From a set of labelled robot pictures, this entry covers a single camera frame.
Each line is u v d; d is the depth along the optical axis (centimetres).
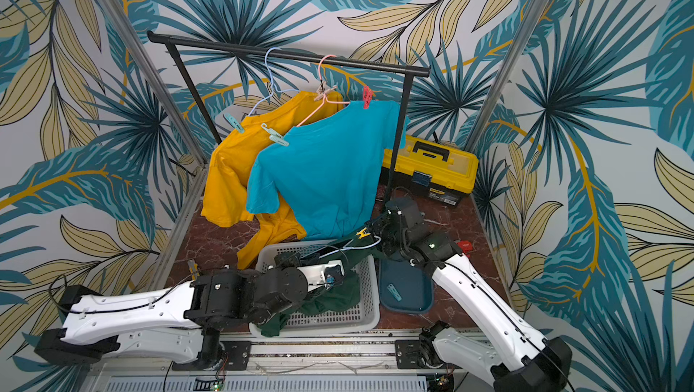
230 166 66
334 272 50
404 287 84
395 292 84
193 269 88
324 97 72
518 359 38
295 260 53
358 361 73
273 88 96
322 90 72
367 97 98
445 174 95
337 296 79
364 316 80
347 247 63
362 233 74
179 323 40
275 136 65
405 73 55
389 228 67
